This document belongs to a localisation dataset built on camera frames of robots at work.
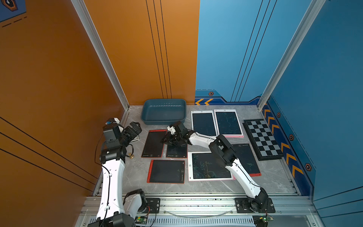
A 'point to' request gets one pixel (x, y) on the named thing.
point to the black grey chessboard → (263, 142)
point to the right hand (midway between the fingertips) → (161, 141)
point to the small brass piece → (131, 156)
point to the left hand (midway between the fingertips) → (134, 125)
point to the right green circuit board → (262, 221)
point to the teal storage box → (163, 111)
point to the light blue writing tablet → (203, 122)
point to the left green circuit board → (141, 220)
